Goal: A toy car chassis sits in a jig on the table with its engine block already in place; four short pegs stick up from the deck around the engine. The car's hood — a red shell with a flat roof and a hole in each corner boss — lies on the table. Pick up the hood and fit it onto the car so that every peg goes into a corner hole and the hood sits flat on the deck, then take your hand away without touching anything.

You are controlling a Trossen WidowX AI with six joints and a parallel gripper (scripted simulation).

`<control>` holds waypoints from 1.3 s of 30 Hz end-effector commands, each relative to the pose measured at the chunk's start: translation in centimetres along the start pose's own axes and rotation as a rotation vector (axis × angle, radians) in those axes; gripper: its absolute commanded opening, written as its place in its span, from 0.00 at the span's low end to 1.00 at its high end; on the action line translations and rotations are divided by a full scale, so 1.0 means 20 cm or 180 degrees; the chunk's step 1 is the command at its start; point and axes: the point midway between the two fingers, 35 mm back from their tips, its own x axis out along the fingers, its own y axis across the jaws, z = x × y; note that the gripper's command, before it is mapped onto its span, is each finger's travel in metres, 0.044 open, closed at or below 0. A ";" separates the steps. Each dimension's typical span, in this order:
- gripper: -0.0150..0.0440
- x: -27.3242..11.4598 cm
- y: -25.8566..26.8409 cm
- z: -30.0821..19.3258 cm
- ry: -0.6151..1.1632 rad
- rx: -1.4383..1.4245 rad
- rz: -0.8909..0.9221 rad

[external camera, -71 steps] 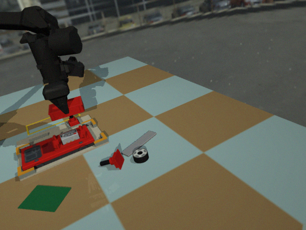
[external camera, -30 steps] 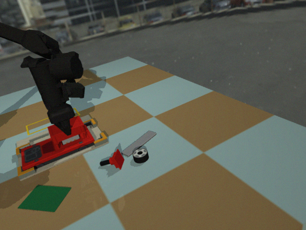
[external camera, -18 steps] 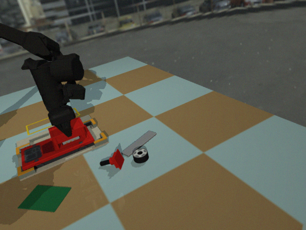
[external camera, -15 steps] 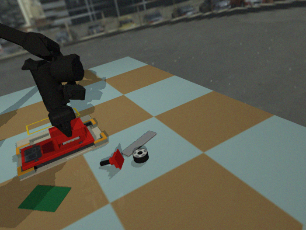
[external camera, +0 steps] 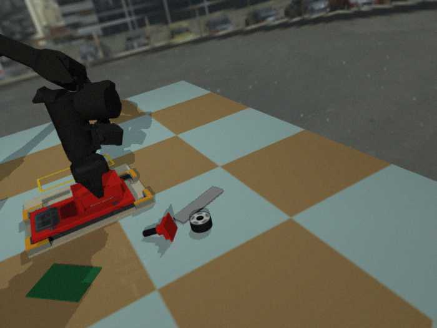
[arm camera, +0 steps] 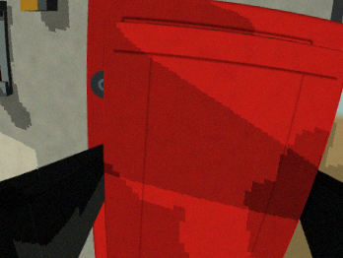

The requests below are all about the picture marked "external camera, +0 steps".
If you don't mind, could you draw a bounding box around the dark green flat square mat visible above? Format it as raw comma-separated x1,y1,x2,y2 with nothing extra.
26,264,102,302

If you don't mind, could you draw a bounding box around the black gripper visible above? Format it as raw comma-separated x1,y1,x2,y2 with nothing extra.
55,120,109,198

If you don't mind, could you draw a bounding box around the black toy tyre with grey hub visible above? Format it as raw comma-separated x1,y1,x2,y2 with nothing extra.
189,211,212,233

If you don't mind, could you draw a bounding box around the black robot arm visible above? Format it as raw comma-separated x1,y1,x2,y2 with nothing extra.
0,34,124,150

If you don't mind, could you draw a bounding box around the grey flat bar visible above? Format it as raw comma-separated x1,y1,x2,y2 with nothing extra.
174,186,223,223

